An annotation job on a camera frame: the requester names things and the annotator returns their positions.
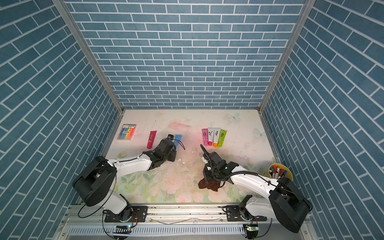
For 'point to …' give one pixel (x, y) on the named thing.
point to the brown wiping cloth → (213, 185)
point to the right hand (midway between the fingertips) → (205, 176)
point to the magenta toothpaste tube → (205, 136)
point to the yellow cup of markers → (277, 170)
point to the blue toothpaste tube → (179, 137)
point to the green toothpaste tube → (222, 137)
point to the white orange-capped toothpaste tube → (216, 136)
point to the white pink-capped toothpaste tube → (210, 131)
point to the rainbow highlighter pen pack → (127, 132)
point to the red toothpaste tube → (151, 137)
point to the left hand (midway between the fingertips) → (176, 152)
